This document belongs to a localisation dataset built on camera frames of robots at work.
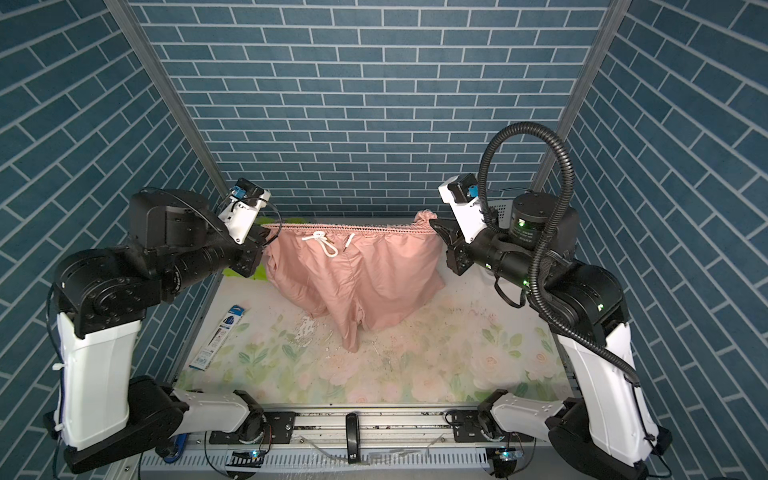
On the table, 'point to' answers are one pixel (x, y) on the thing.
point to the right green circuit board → (505, 460)
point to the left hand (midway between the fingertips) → (266, 229)
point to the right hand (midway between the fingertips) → (434, 213)
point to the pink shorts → (360, 274)
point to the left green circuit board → (252, 459)
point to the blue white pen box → (218, 337)
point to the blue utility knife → (181, 441)
